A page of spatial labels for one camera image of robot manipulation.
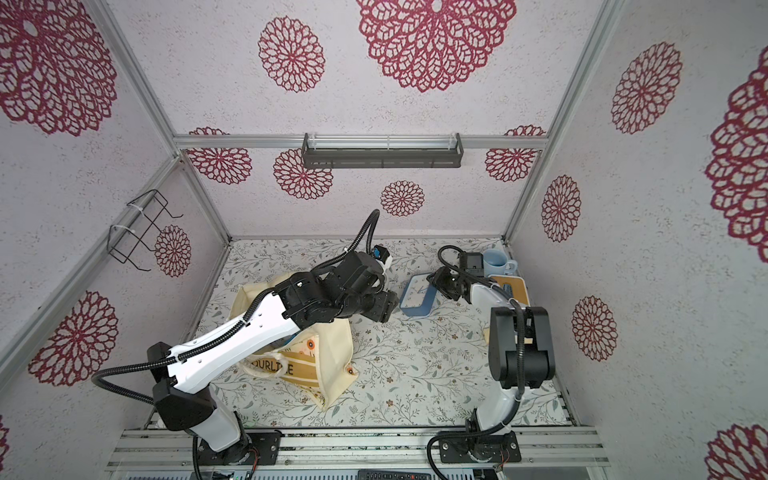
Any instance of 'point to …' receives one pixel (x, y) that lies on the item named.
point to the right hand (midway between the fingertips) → (431, 274)
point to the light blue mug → (495, 262)
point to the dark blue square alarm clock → (418, 296)
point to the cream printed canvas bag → (317, 360)
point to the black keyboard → (393, 475)
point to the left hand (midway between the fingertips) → (384, 300)
